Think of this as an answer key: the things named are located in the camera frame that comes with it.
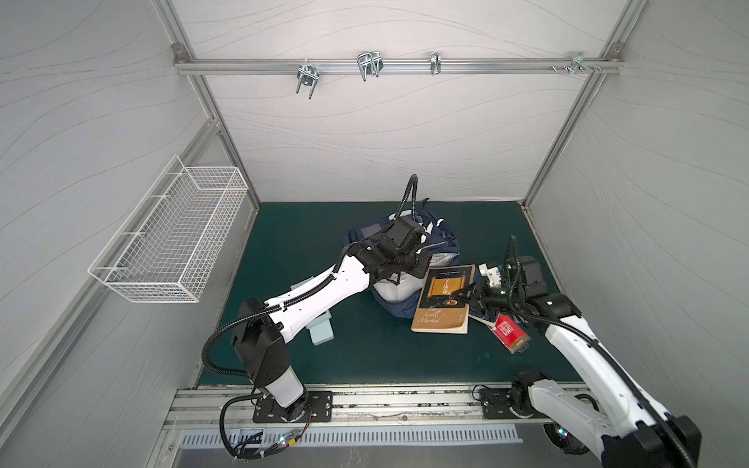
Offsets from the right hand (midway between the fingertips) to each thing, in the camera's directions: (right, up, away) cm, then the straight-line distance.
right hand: (458, 288), depth 75 cm
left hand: (-7, +9, +1) cm, 11 cm away
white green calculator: (-38, -13, +9) cm, 41 cm away
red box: (+19, -16, +10) cm, 27 cm away
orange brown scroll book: (-5, -5, -2) cm, 8 cm away
